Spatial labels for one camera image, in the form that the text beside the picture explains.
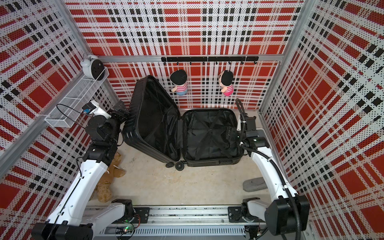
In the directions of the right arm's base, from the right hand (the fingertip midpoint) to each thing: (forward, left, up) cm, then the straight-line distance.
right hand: (234, 131), depth 81 cm
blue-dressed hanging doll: (+34, +33, +12) cm, 49 cm away
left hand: (+3, +55, +18) cm, 58 cm away
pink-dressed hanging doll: (+35, +2, +8) cm, 36 cm away
